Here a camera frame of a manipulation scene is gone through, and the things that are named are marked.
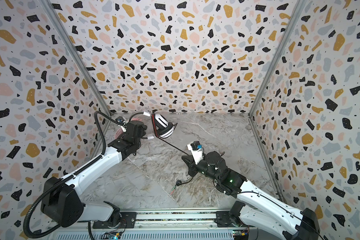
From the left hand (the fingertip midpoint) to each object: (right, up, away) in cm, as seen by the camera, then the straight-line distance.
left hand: (136, 124), depth 81 cm
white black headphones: (+15, -2, -3) cm, 15 cm away
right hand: (+25, -15, -14) cm, 32 cm away
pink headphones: (-4, -3, -10) cm, 11 cm away
